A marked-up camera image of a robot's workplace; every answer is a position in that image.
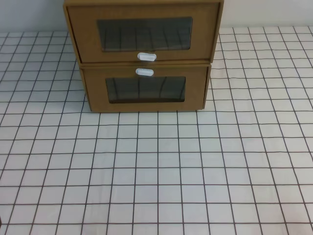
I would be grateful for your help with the brown cardboard shoebox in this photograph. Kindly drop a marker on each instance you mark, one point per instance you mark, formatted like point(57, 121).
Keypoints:
point(113, 31)
point(171, 88)

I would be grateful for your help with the white drawer handle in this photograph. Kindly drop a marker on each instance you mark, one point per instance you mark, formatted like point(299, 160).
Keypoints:
point(144, 72)
point(148, 57)

